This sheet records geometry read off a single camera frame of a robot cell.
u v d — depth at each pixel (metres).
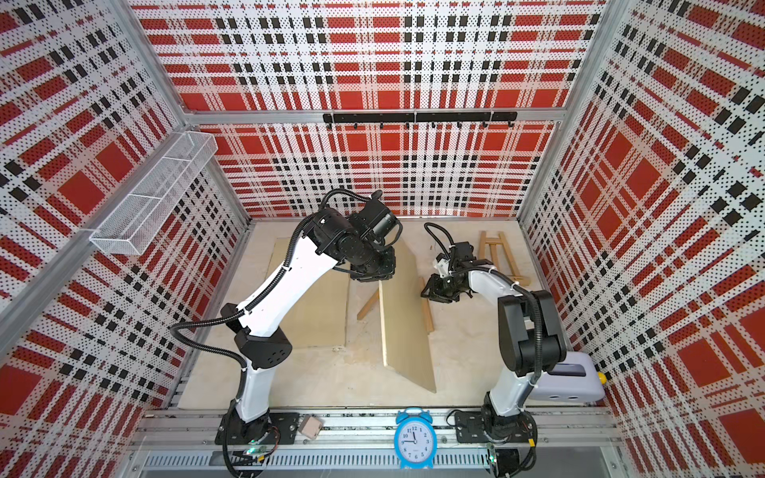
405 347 0.69
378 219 0.53
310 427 0.73
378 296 0.64
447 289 0.81
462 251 0.78
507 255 1.08
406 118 0.88
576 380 0.73
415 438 0.70
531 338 0.48
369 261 0.57
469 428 0.73
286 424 0.74
